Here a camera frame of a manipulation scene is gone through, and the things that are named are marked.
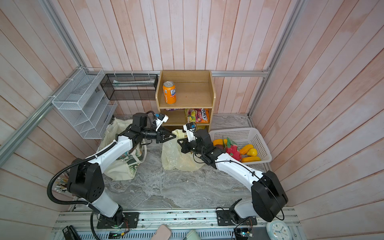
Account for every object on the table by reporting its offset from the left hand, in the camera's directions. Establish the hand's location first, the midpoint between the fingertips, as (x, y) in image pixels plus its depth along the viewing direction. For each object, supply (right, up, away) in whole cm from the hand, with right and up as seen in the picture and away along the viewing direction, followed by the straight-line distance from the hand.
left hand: (174, 137), depth 77 cm
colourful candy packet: (+9, +13, +15) cm, 22 cm away
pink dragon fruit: (+34, -8, +11) cm, 37 cm away
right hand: (+2, -2, +2) cm, 3 cm away
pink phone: (-5, -45, -8) cm, 46 cm away
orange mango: (+45, -9, +18) cm, 49 cm away
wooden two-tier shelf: (+6, +24, +9) cm, 26 cm away
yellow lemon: (+48, -10, +16) cm, 52 cm away
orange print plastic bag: (-1, -12, +4) cm, 12 cm away
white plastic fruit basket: (+46, -1, +27) cm, 53 cm away
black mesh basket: (-28, +31, +12) cm, 43 cm away
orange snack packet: (+19, +13, +17) cm, 28 cm away
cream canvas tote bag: (-28, -17, +7) cm, 34 cm away
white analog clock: (+50, -43, -9) cm, 67 cm away
